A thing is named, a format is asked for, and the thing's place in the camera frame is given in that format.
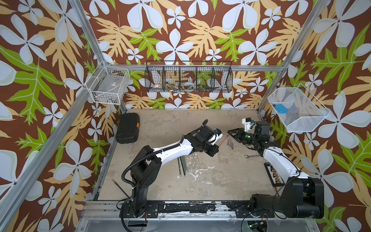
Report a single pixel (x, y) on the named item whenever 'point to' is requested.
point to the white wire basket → (108, 85)
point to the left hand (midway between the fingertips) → (219, 148)
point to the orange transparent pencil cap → (229, 143)
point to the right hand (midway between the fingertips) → (228, 131)
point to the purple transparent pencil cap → (232, 145)
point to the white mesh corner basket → (298, 110)
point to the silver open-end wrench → (248, 156)
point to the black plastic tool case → (128, 128)
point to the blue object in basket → (281, 108)
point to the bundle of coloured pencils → (184, 166)
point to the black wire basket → (189, 76)
